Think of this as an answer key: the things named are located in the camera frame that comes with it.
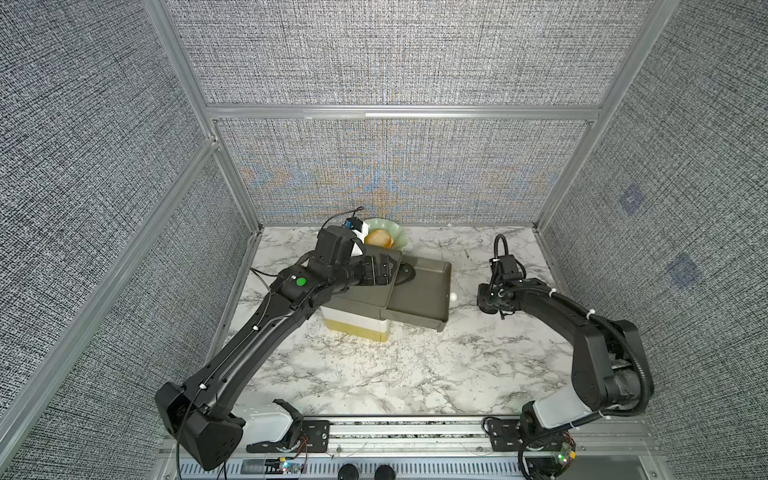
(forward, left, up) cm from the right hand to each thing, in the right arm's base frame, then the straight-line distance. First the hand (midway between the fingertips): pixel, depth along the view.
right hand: (487, 289), depth 92 cm
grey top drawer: (-8, +21, +8) cm, 24 cm away
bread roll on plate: (+21, +33, 0) cm, 40 cm away
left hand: (-7, +31, +24) cm, 39 cm away
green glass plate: (+28, +27, -4) cm, 39 cm away
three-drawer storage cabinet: (-12, +37, +8) cm, 40 cm away
